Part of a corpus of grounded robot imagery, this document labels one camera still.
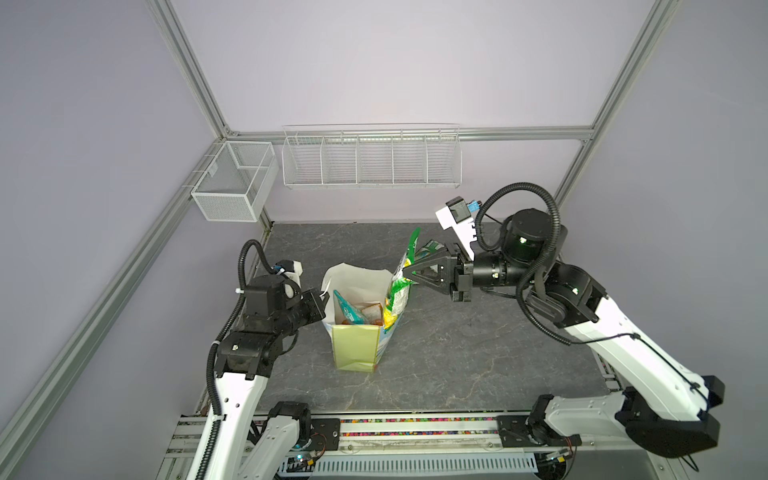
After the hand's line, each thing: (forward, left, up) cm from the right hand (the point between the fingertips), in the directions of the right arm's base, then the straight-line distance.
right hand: (402, 278), depth 46 cm
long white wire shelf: (+61, +10, -17) cm, 64 cm away
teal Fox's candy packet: (+7, +12, -28) cm, 31 cm away
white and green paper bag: (+1, +11, -31) cm, 33 cm away
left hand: (+9, +17, -22) cm, 30 cm away
